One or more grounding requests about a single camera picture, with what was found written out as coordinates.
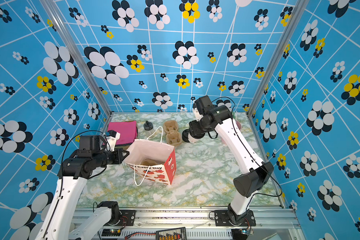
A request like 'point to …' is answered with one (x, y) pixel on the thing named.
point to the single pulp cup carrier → (149, 162)
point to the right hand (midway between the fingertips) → (198, 128)
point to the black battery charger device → (179, 233)
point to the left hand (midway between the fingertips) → (129, 152)
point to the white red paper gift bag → (155, 160)
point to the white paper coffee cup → (191, 139)
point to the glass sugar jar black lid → (148, 126)
